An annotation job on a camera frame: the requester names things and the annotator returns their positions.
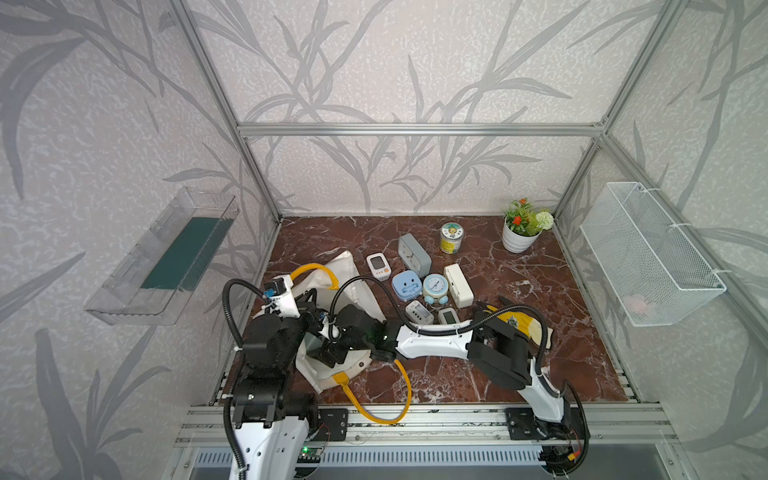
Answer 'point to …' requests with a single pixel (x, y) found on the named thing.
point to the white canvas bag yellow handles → (318, 295)
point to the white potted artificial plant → (523, 226)
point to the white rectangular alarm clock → (458, 287)
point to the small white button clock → (418, 313)
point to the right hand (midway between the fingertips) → (313, 340)
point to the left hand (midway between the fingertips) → (319, 291)
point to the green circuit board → (309, 455)
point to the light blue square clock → (407, 284)
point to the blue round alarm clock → (435, 287)
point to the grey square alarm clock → (413, 255)
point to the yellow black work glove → (525, 324)
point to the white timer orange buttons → (379, 265)
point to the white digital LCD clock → (448, 316)
